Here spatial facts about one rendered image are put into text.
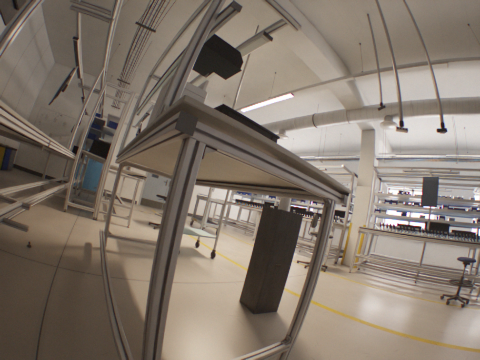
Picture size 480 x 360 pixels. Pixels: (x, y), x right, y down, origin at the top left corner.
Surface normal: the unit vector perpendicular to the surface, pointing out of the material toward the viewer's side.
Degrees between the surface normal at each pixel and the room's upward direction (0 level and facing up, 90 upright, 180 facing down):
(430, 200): 82
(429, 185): 82
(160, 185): 90
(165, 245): 90
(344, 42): 180
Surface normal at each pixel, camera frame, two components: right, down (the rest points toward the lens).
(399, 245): -0.76, -0.26
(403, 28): -0.23, 0.96
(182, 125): 0.61, 0.04
